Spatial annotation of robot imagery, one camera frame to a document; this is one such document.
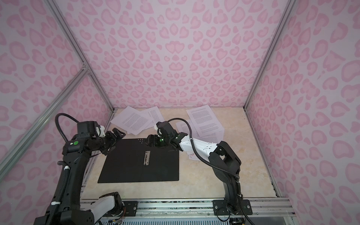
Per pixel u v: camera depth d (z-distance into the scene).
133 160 0.91
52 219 0.35
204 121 1.12
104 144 0.62
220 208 0.73
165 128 0.66
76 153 0.47
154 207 0.75
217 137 1.01
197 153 0.50
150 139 0.73
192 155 0.93
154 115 1.16
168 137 0.66
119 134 0.69
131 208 0.73
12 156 0.52
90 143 0.51
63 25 0.74
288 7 0.70
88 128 0.56
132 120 1.14
